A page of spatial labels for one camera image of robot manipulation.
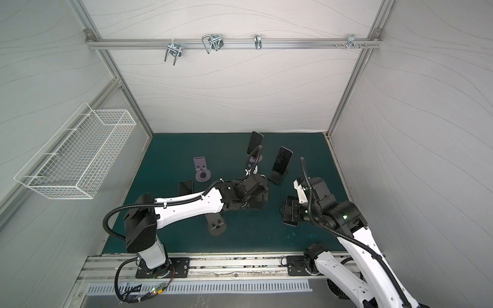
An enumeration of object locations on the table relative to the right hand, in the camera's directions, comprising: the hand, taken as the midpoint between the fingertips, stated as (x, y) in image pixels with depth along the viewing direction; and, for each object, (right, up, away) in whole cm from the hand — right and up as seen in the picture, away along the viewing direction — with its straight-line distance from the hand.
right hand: (292, 204), depth 69 cm
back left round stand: (-41, +6, +32) cm, 53 cm away
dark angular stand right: (-1, +6, +31) cm, 31 cm away
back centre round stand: (-14, +15, +39) cm, 44 cm away
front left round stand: (-30, -12, +11) cm, 34 cm away
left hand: (-10, +5, +11) cm, 16 cm away
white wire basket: (-79, +17, 0) cm, 80 cm away
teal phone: (-3, 0, -11) cm, 12 cm away
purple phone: (0, +15, +22) cm, 27 cm away
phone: (-13, +25, +30) cm, 41 cm away
